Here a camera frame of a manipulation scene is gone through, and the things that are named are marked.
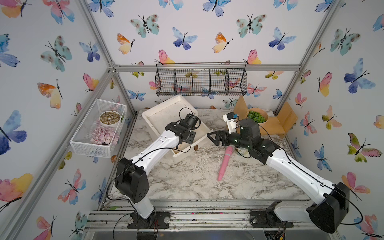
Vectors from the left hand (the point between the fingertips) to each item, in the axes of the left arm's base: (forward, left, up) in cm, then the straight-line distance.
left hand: (186, 133), depth 85 cm
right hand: (-8, -14, +11) cm, 20 cm away
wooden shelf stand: (+14, -63, -11) cm, 66 cm away
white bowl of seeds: (-1, +36, +15) cm, 39 cm away
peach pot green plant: (+13, -44, +2) cm, 46 cm away
